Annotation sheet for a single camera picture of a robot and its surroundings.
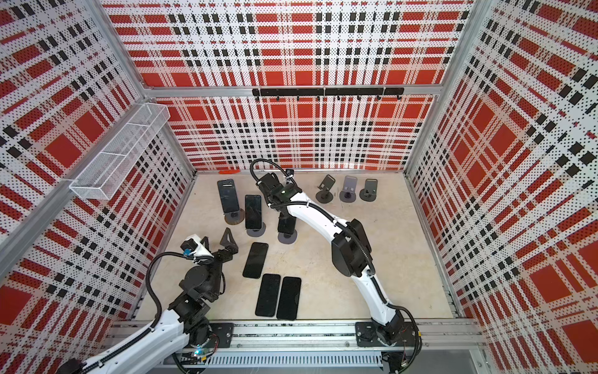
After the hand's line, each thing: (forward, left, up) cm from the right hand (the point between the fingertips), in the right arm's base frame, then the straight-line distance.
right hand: (286, 199), depth 91 cm
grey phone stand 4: (+12, -37, -12) cm, 41 cm away
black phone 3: (-19, +13, -16) cm, 28 cm away
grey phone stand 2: (-6, +14, -16) cm, 22 cm away
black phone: (-3, +14, -5) cm, 15 cm away
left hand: (-18, +21, +2) cm, 28 cm away
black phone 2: (-7, 0, -7) cm, 10 cm away
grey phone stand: (+1, +25, -14) cm, 29 cm away
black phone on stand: (+5, +25, -3) cm, 26 cm away
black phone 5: (-32, +6, -15) cm, 36 cm away
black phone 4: (-33, -2, -16) cm, 37 cm away
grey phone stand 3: (-10, +1, -15) cm, 18 cm away
